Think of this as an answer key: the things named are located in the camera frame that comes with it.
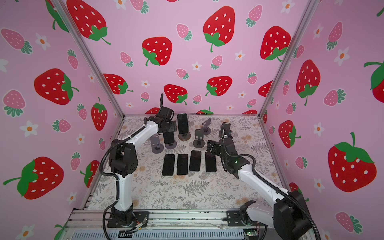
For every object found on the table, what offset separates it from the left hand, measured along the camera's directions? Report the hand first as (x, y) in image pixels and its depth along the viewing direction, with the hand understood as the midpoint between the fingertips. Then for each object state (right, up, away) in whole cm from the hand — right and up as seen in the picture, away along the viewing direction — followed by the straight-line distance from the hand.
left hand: (171, 127), depth 99 cm
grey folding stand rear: (+25, -2, +11) cm, 27 cm away
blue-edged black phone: (+16, -22, -3) cm, 28 cm away
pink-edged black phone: (+8, -24, -6) cm, 26 cm away
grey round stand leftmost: (-9, -13, -3) cm, 16 cm away
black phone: (-1, -7, -3) cm, 8 cm away
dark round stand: (+19, -11, +5) cm, 23 cm away
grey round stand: (-1, -13, +4) cm, 14 cm away
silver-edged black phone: (+26, -23, -5) cm, 35 cm away
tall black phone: (+8, +5, +1) cm, 9 cm away
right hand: (+28, -9, -15) cm, 33 cm away
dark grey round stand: (+38, 0, +1) cm, 38 cm away
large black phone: (0, -25, -6) cm, 26 cm away
